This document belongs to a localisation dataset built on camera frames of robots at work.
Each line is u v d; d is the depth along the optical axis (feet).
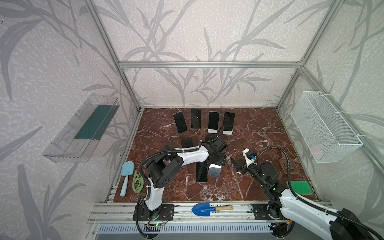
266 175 2.01
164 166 1.68
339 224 1.41
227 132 3.42
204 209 2.53
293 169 2.89
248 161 2.20
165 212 2.38
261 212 2.41
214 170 2.83
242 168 2.32
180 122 3.36
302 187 2.63
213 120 3.22
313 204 1.63
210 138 2.46
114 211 2.48
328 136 2.06
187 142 2.92
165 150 1.71
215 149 2.35
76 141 2.08
